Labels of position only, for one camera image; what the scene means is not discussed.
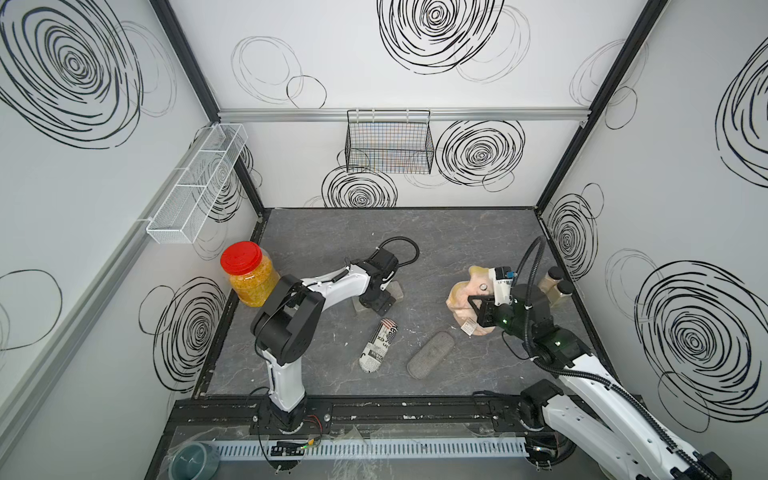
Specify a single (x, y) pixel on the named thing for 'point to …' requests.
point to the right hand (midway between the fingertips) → (472, 300)
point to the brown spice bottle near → (564, 288)
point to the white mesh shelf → (180, 216)
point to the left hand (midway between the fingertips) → (372, 297)
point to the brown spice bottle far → (554, 274)
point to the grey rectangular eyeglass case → (395, 291)
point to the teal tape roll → (193, 461)
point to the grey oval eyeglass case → (441, 344)
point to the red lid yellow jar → (252, 273)
